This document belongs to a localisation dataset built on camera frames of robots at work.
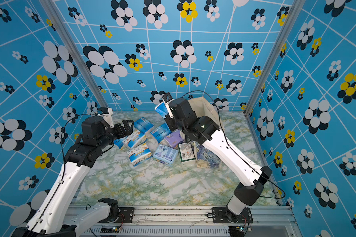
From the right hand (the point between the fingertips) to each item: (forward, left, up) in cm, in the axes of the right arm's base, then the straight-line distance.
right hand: (175, 111), depth 67 cm
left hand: (-2, +23, -5) cm, 23 cm away
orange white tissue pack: (-5, +23, -32) cm, 40 cm away
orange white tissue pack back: (+5, +29, -31) cm, 42 cm away
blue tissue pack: (+12, +12, -32) cm, 36 cm away
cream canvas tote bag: (-8, -16, -31) cm, 36 cm away
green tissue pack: (-4, -6, -33) cm, 34 cm away
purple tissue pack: (+8, +2, -32) cm, 33 cm away
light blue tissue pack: (-5, +7, -33) cm, 34 cm away
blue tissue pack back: (+17, +25, -30) cm, 42 cm away
